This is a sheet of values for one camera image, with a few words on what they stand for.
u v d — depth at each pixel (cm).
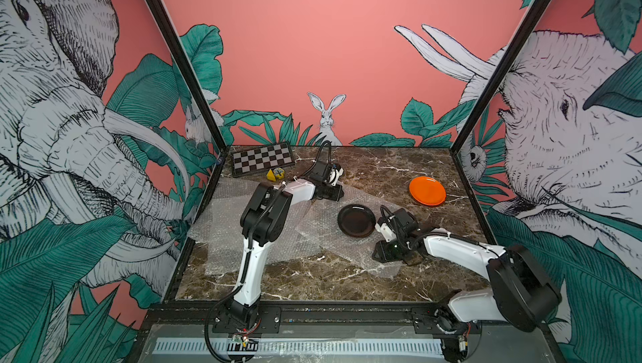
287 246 88
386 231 82
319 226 93
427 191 104
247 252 59
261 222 57
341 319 76
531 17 78
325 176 86
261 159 112
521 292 43
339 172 97
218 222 93
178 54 86
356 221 98
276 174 109
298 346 70
